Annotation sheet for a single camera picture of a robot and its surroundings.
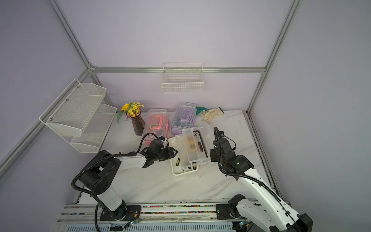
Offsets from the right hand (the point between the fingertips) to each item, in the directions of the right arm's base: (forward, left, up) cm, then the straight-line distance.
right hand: (216, 152), depth 78 cm
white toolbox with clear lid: (+4, +13, -6) cm, 15 cm away
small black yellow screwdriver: (+2, +23, -15) cm, 27 cm away
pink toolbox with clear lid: (+26, +38, -8) cm, 47 cm away
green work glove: (+46, +6, -11) cm, 48 cm away
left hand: (+7, +24, -14) cm, 29 cm away
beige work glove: (+44, -2, -16) cm, 47 cm away
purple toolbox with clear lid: (+33, +19, -6) cm, 38 cm away
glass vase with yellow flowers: (+25, +49, +9) cm, 56 cm away
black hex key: (+8, +7, -2) cm, 11 cm away
